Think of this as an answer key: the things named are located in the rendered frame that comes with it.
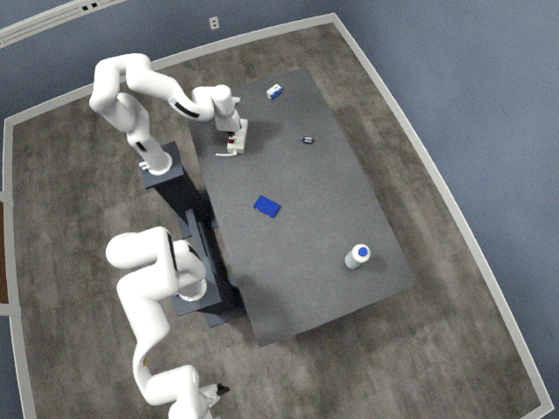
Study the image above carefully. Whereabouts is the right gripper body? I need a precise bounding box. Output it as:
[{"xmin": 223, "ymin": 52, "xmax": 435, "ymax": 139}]
[{"xmin": 199, "ymin": 384, "xmax": 220, "ymax": 408}]

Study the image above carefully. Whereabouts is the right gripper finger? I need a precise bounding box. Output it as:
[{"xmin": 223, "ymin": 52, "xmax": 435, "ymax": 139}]
[{"xmin": 217, "ymin": 383, "xmax": 230, "ymax": 396}]

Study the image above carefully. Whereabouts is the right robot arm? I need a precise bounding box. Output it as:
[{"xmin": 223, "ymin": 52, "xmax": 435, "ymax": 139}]
[{"xmin": 106, "ymin": 227, "xmax": 221, "ymax": 419}]

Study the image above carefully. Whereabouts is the white bottle with blue cap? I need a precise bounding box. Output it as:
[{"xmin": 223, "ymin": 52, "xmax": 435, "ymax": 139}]
[{"xmin": 345, "ymin": 244, "xmax": 370, "ymax": 269}]

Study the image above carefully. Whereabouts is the white power strip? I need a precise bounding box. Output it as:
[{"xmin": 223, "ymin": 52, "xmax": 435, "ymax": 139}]
[{"xmin": 216, "ymin": 120, "xmax": 248, "ymax": 156}]

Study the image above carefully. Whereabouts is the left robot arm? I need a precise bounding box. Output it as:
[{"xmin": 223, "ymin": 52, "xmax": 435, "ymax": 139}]
[{"xmin": 89, "ymin": 53, "xmax": 240, "ymax": 175}]

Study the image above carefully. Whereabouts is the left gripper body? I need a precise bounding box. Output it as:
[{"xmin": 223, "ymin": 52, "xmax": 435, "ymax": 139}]
[{"xmin": 215, "ymin": 109, "xmax": 241, "ymax": 131}]

